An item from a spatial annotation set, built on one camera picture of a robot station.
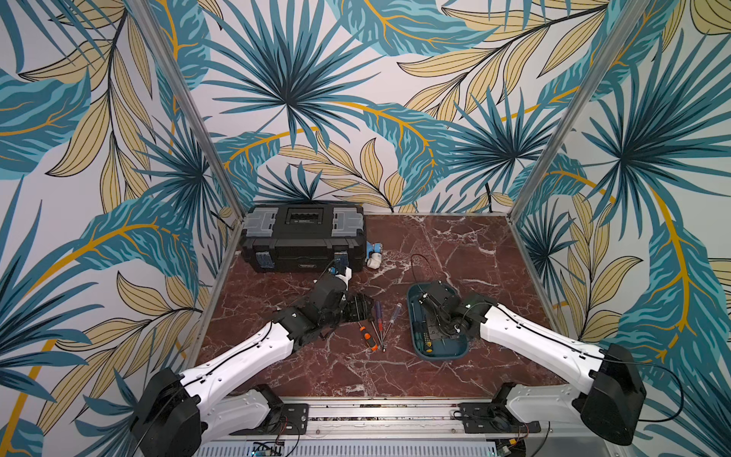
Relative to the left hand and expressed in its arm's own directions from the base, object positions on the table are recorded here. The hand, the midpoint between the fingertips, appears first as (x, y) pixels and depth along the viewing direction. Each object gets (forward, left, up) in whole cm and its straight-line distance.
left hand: (366, 307), depth 78 cm
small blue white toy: (+26, -3, -11) cm, 29 cm away
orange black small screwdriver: (-5, -2, -14) cm, 15 cm away
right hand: (-3, -20, -6) cm, 21 cm away
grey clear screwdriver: (+7, -11, -13) cm, 18 cm away
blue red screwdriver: (+3, -4, -13) cm, 14 cm away
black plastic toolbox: (+22, +21, +3) cm, 30 cm away
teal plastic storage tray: (-5, -19, -11) cm, 23 cm away
